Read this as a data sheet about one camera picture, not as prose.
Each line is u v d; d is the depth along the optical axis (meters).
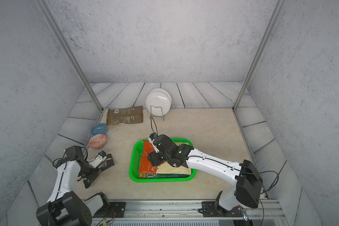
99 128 1.05
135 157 0.87
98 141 0.99
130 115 1.15
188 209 0.74
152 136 0.67
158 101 1.05
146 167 0.79
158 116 1.12
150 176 0.78
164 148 0.56
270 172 0.40
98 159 0.74
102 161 0.76
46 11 0.72
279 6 0.70
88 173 0.69
